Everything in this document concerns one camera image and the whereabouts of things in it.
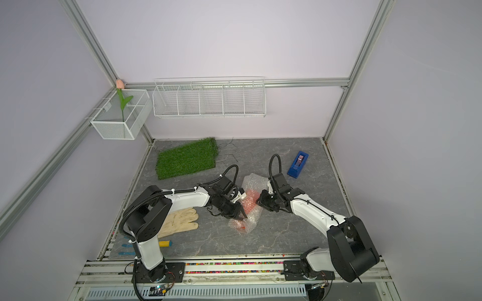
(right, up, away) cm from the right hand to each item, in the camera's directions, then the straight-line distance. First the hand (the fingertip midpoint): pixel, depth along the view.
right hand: (256, 201), depth 86 cm
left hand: (-6, -8, -3) cm, 10 cm away
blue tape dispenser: (+24, +16, +16) cm, 33 cm away
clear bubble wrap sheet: (-2, +7, +3) cm, 8 cm away
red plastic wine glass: (-4, -1, -2) cm, 4 cm away
